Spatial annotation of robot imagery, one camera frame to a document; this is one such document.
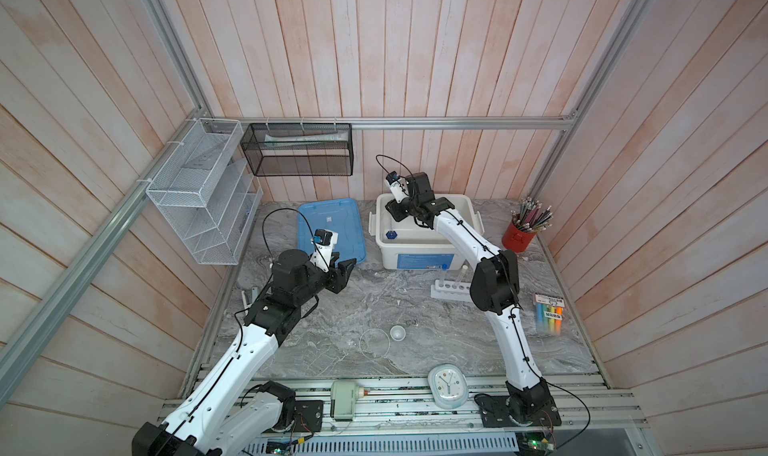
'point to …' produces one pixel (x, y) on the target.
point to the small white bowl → (397, 333)
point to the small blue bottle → (391, 234)
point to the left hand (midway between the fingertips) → (347, 263)
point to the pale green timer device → (343, 397)
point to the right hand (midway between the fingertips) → (390, 201)
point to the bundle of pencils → (531, 216)
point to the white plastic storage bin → (405, 245)
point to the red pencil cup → (515, 239)
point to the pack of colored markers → (549, 313)
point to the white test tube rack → (449, 290)
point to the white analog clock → (449, 385)
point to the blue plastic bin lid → (339, 215)
